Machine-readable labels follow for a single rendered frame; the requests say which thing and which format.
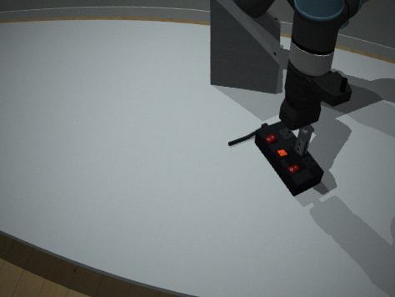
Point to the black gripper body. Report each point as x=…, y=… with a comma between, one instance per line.
x=310, y=71

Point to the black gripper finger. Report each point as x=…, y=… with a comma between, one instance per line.
x=311, y=130
x=302, y=140

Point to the black power strip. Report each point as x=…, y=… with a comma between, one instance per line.
x=277, y=143

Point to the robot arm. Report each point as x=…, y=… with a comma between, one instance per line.
x=315, y=22

